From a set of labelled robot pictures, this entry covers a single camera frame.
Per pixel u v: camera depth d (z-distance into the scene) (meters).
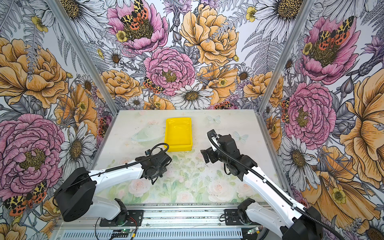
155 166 0.65
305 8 0.72
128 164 0.56
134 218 0.74
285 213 0.41
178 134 1.05
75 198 0.42
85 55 0.89
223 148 0.55
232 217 0.74
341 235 0.58
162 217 0.76
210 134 0.66
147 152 0.79
